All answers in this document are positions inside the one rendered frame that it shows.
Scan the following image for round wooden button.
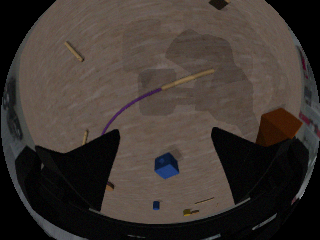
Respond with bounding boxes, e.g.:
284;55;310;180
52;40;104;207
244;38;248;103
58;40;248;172
105;181;115;191

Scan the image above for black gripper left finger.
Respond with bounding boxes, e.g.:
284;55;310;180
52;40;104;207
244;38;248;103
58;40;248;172
35;129;120;212

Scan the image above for blue block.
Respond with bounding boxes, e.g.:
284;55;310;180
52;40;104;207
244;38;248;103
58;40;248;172
155;152;179;179

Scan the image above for yellow cube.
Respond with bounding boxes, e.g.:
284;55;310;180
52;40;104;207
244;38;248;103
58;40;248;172
183;209;191;216

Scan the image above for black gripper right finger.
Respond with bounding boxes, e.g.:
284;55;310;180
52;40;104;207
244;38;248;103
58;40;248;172
211;128;291;205

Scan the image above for blue cylinder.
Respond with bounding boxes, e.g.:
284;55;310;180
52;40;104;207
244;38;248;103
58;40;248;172
152;201;160;211

